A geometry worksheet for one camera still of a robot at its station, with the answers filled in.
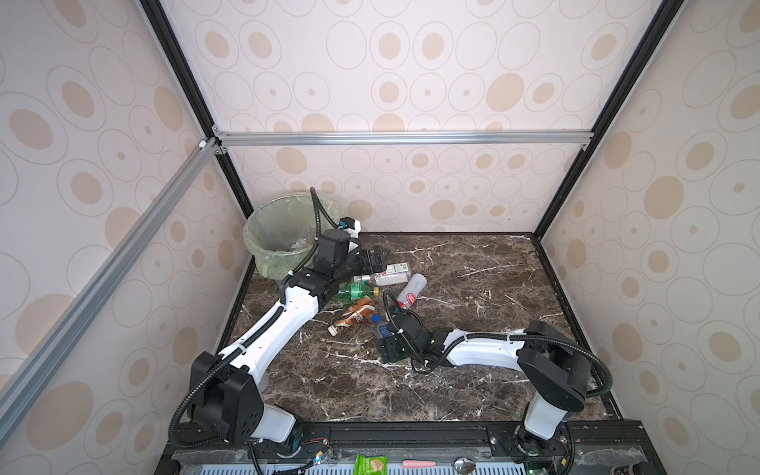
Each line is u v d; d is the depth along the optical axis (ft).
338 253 1.98
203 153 2.74
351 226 2.33
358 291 3.18
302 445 2.38
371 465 2.25
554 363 1.61
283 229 3.24
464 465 2.35
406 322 2.25
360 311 3.02
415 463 2.33
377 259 2.30
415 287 3.26
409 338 2.17
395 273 3.34
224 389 1.33
